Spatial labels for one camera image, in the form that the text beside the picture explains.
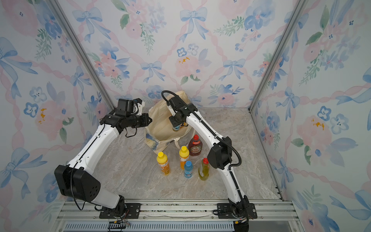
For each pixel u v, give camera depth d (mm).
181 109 632
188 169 760
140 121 701
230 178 607
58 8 699
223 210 744
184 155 733
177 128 925
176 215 734
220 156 582
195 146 859
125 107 603
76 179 408
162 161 713
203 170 759
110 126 531
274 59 884
